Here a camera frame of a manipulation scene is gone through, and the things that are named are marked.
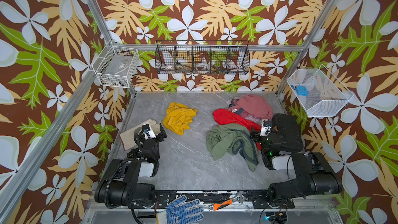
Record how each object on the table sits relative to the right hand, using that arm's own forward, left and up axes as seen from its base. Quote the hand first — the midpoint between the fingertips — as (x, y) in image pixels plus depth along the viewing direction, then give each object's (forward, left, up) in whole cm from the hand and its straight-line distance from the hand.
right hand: (259, 125), depth 91 cm
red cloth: (+11, +19, -6) cm, 22 cm away
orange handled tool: (-39, +29, -8) cm, 49 cm away
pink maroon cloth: (+17, -2, -4) cm, 17 cm away
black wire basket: (+39, +33, +22) cm, 55 cm away
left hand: (-2, +63, +5) cm, 63 cm away
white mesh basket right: (+8, -30, +18) cm, 36 cm away
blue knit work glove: (-41, +46, -8) cm, 62 cm away
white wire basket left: (+25, +82, +26) cm, 89 cm away
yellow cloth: (+8, +49, -2) cm, 49 cm away
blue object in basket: (+12, -22, +17) cm, 30 cm away
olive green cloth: (-6, +22, -4) cm, 24 cm away
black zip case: (-3, -18, -3) cm, 18 cm away
